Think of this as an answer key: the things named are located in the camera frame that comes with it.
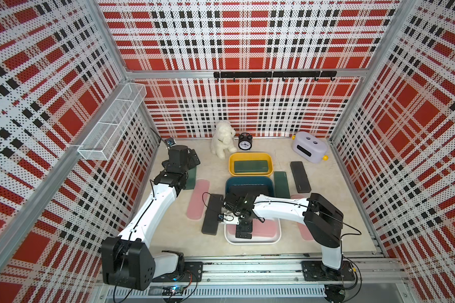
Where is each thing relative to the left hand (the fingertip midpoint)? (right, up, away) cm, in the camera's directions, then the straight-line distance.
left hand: (186, 156), depth 83 cm
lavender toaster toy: (+64, +5, +23) cm, 68 cm away
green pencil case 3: (+31, -6, +25) cm, 40 cm away
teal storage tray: (+38, -12, +13) cm, 42 cm away
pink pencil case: (+2, -23, +14) cm, 27 cm away
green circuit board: (-1, -50, -14) cm, 52 cm away
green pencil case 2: (+46, -15, +14) cm, 50 cm away
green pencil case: (-3, -14, +20) cm, 24 cm away
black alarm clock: (+27, +9, +28) cm, 41 cm away
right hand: (+27, -30, +2) cm, 40 cm away
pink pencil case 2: (+36, -33, 0) cm, 49 cm away
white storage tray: (+30, -34, -7) cm, 46 cm away
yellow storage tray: (+31, 0, +28) cm, 42 cm away
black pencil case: (+10, -32, +3) cm, 33 cm away
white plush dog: (+15, +10, +16) cm, 24 cm away
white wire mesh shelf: (-44, +8, +8) cm, 45 cm away
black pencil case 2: (+58, -11, +21) cm, 63 cm away
